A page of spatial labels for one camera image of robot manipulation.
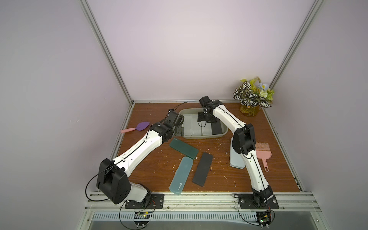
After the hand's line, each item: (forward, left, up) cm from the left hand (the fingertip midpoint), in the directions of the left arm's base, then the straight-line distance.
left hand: (178, 127), depth 83 cm
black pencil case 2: (-18, -15, -19) cm, 30 cm away
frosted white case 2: (+4, -11, -3) cm, 12 cm away
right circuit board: (-41, -45, -20) cm, 64 cm away
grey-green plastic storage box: (+24, -7, -12) cm, 28 cm away
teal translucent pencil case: (-22, -2, -17) cm, 28 cm away
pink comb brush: (-7, -56, -18) cm, 59 cm away
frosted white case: (+14, -5, -16) cm, 22 cm away
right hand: (+16, -17, -9) cm, 25 cm away
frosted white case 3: (+10, -19, -14) cm, 26 cm away
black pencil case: (+10, -26, -14) cm, 31 cm away
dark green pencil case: (-5, -4, -17) cm, 18 cm away
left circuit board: (-41, +18, -21) cm, 49 cm away
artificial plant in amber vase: (+19, -46, +8) cm, 51 cm away
